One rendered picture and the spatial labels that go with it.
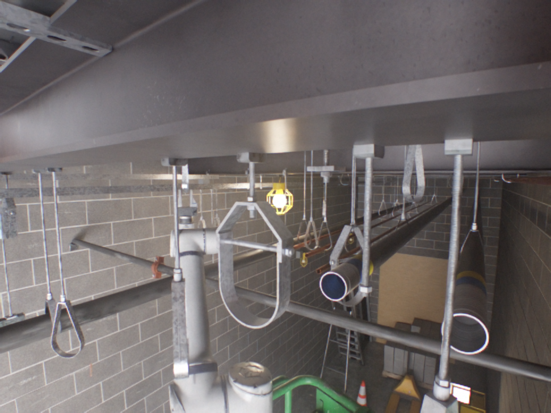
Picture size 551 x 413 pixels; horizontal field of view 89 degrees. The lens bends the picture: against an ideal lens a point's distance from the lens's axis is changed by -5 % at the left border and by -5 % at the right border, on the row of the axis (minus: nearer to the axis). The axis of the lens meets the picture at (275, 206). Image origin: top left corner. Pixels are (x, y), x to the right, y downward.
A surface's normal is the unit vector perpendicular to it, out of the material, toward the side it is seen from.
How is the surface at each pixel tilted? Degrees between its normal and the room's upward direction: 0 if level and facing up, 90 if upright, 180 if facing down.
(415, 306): 90
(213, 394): 41
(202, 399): 50
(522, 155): 90
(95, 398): 90
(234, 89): 90
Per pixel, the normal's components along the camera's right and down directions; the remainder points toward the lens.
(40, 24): 0.82, 0.05
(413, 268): -0.58, 0.07
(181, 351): 0.25, -0.18
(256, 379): 0.15, -0.97
